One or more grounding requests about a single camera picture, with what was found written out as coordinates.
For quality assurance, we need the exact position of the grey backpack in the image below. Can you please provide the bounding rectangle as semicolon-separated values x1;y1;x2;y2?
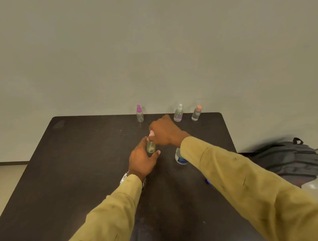
248;138;318;188

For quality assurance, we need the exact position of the large clear bottle blue label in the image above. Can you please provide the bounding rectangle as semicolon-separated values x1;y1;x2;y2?
175;147;189;165

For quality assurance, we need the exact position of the person's right forearm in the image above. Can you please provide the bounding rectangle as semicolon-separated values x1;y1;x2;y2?
180;136;318;241

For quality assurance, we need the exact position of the person's right hand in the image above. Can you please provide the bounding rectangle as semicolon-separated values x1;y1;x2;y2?
148;114;191;148

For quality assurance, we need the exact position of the silver wristwatch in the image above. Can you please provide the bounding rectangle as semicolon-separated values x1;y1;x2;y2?
119;170;147;189

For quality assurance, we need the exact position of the person's left forearm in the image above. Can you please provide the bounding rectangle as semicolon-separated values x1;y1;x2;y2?
69;174;142;241

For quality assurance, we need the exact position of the person's left hand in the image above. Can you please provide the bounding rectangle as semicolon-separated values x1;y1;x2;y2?
128;136;161;183

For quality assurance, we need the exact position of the small clear bottle pink cap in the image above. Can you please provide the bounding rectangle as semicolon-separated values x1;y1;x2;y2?
191;105;202;121

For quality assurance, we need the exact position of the purple-tinted spray bottle white cap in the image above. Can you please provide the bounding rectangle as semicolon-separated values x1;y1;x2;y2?
174;104;184;122

